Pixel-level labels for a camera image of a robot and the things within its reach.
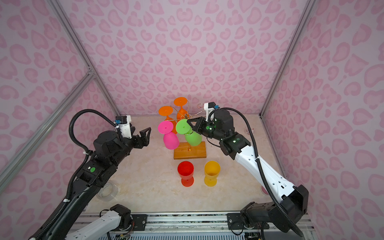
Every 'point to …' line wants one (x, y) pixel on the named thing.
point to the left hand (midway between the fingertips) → (142, 125)
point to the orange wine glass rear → (182, 114)
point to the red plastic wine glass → (186, 169)
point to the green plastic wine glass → (193, 137)
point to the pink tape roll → (264, 191)
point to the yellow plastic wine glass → (212, 169)
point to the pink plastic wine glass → (170, 139)
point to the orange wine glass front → (167, 111)
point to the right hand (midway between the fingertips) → (186, 120)
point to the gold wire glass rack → (186, 116)
